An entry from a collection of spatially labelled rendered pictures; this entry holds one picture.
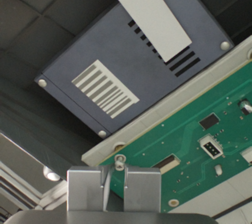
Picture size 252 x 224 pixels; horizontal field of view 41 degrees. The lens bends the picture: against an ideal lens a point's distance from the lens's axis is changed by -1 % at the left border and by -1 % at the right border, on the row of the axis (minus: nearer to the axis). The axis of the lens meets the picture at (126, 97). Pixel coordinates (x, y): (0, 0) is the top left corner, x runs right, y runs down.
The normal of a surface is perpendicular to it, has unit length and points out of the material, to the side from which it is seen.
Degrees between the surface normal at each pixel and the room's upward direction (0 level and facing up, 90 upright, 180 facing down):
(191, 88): 90
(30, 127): 180
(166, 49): 90
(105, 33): 90
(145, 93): 90
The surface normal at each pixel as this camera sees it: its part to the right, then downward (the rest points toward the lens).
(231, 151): -0.02, 0.54
